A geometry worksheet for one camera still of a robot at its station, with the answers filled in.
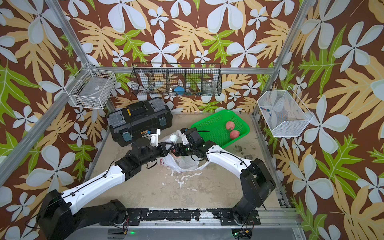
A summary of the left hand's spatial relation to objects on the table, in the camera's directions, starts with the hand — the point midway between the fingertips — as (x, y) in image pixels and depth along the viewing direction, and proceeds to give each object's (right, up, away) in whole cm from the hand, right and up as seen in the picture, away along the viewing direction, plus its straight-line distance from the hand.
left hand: (175, 143), depth 76 cm
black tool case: (-25, +12, +17) cm, 33 cm away
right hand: (-1, -4, +7) cm, 8 cm away
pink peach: (+36, +10, +31) cm, 49 cm away
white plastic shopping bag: (+2, -13, +11) cm, 17 cm away
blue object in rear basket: (+1, +32, +18) cm, 36 cm away
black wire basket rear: (-4, +40, +22) cm, 46 cm away
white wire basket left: (-51, +31, +10) cm, 60 cm away
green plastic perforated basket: (+32, +8, +34) cm, 48 cm away
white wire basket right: (+62, +15, +8) cm, 64 cm away
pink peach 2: (+38, +4, +26) cm, 46 cm away
